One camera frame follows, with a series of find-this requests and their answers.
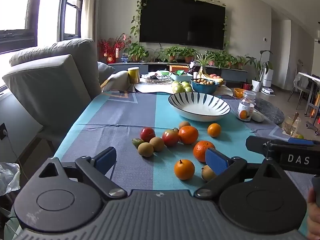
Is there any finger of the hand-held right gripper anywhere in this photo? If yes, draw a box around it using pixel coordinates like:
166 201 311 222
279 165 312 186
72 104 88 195
287 137 315 146
246 135 271 155

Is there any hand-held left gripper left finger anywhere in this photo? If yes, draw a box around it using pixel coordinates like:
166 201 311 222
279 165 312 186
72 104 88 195
37 147 128 200

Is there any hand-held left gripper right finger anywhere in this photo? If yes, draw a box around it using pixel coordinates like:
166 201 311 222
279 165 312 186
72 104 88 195
194 147 285 199

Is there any small orange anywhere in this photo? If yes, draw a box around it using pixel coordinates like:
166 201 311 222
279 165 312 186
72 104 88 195
207 123 222 138

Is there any medium orange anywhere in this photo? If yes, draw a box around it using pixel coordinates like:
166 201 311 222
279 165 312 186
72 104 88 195
174 159 195 180

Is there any large dark orange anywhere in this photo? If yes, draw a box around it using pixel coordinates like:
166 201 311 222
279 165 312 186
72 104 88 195
178 126 199 145

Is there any small red apple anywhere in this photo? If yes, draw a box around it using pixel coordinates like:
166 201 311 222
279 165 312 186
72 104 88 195
139 127 156 143

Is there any red yellow apple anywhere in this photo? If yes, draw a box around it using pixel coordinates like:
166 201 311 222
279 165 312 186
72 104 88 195
162 129 180 147

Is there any white bowl with dark stripes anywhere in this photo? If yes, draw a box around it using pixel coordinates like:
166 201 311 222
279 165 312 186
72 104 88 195
168 92 231 122

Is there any person's right hand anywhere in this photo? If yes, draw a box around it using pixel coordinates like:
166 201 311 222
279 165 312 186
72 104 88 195
306 187 320 240

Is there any glass mug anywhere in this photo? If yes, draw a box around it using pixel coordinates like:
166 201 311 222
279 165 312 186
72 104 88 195
282 112 302 137

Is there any white oval object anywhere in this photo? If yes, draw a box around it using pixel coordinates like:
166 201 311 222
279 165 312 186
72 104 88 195
251 110 265 122

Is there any dark marble table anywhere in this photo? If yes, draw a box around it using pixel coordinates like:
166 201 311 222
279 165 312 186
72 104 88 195
252 97 285 126

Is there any blue patterned tablecloth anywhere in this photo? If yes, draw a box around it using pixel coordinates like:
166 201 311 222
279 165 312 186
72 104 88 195
54 91 310 233

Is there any clear jar with orange label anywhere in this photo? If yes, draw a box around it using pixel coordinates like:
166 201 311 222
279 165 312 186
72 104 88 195
237 90 257 122

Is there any grey chair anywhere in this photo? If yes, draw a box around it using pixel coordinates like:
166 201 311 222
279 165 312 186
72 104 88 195
287 75 308 109

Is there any folding dining table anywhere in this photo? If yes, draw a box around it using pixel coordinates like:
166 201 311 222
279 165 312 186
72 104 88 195
296 72 320 131

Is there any white vacuum dock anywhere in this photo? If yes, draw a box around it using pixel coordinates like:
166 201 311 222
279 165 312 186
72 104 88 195
261 69 274 88

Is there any grey television cabinet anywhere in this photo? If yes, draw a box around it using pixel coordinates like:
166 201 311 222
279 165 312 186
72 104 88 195
107 61 248 82

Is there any blue bowl of brown fruit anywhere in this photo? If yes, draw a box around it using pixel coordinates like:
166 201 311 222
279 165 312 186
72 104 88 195
190 78 217 94

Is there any tall plant in white pot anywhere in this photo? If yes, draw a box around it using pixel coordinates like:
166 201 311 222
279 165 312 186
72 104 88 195
246 50 273 92

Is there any beige cushion with orange trim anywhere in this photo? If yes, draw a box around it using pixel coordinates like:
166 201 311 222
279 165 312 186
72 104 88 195
101 70 133 92

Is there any pack of green apples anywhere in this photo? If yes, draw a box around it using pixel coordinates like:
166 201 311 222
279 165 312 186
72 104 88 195
171 80 193 93

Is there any bunch of bananas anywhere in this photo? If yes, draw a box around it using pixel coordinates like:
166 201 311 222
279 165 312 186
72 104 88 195
196 71 224 83

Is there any white round table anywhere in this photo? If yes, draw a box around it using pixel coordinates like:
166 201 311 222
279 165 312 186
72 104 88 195
134 75 234 97

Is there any grey pillow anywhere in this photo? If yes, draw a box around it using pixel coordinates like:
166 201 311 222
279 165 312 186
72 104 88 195
97 62 116 87

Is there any yellow canister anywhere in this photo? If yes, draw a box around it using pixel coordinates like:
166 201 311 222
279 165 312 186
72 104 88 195
128 67 140 84

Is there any light blue basket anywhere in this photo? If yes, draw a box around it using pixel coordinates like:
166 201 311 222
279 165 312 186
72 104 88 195
170 70 194 82

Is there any glass tray of snacks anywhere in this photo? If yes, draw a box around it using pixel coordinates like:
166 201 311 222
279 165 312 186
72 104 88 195
141 72 175 84

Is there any grey sofa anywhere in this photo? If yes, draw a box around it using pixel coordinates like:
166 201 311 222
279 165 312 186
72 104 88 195
2 38 102 140

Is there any spider plant in vase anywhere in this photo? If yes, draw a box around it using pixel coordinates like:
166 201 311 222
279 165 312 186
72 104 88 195
194 52 216 78

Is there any clear plastic bag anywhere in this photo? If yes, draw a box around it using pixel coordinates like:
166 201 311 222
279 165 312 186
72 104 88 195
0 162 21 197

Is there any orange box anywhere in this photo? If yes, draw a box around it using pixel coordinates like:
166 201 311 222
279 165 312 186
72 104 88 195
169 65 189 73

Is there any red flower decoration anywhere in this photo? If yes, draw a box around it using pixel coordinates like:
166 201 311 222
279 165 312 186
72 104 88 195
98 33 132 64

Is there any row of potted plants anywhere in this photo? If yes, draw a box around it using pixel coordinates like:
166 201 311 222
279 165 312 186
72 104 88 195
124 42 248 70

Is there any green trailing vine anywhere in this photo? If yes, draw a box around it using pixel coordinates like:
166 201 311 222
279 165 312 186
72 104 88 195
130 0 228 48

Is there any light curtain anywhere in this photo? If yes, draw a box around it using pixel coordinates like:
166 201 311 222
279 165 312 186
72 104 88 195
80 0 101 40

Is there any black wall television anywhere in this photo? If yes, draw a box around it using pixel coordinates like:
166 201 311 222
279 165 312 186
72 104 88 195
139 0 226 50

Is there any dark window frame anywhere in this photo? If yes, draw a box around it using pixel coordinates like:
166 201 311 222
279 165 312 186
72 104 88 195
0 0 86 53

